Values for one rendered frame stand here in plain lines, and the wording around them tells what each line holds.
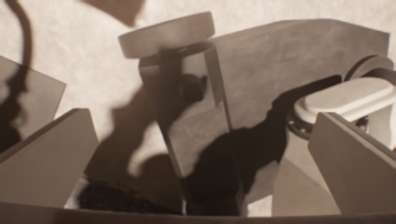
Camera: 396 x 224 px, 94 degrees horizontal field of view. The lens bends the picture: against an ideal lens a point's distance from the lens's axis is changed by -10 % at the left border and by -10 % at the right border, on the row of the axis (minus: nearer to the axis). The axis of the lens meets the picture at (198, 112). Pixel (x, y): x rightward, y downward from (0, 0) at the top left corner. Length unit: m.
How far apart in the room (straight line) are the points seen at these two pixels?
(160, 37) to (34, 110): 0.41
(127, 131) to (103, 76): 0.17
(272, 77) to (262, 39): 0.09
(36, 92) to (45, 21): 0.17
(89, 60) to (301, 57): 0.50
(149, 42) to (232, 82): 0.18
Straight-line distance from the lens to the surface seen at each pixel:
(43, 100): 0.63
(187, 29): 0.37
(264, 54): 0.46
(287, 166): 0.35
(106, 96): 0.59
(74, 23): 0.58
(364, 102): 0.44
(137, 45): 0.38
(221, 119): 0.43
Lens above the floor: 0.56
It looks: 64 degrees down
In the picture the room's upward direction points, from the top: 147 degrees clockwise
